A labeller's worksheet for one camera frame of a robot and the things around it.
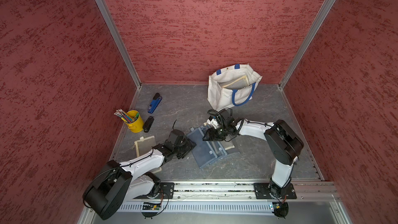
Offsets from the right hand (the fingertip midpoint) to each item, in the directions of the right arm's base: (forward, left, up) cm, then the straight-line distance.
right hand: (207, 141), depth 88 cm
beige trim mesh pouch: (+35, -23, +13) cm, 44 cm away
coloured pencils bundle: (+11, +47, +13) cm, 50 cm away
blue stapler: (+32, +36, -1) cm, 48 cm away
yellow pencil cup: (+10, +42, +4) cm, 43 cm away
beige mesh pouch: (-2, -12, -1) cm, 12 cm away
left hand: (-4, +8, -1) cm, 9 cm away
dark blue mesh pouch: (-5, +2, -2) cm, 6 cm away
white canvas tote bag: (+23, -9, +11) cm, 27 cm away
